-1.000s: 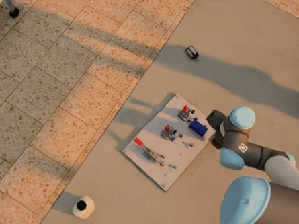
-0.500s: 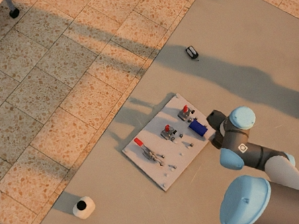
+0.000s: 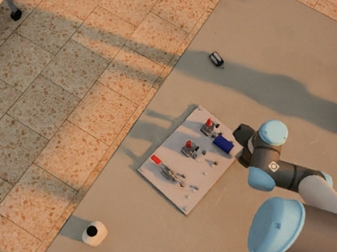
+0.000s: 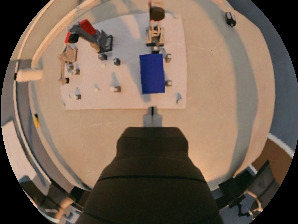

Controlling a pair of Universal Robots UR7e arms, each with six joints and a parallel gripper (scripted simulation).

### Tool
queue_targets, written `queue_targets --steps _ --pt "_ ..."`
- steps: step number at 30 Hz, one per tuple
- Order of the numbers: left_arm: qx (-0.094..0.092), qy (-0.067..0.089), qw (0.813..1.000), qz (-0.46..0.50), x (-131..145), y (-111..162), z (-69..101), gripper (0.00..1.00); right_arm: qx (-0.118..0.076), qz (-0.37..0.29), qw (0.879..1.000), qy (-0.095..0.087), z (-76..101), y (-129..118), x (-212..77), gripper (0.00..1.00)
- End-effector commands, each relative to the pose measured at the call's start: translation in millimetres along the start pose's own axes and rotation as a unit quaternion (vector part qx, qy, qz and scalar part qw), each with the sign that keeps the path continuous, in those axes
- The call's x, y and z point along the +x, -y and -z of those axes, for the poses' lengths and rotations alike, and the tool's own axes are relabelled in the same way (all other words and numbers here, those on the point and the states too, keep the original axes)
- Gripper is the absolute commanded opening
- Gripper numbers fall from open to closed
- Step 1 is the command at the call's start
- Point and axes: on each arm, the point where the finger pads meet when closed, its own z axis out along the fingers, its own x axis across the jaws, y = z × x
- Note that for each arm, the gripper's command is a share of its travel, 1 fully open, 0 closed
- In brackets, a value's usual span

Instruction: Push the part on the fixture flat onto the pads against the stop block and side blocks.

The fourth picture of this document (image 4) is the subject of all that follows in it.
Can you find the white plastic bottle with black cap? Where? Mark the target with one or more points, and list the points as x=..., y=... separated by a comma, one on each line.
x=28, y=74

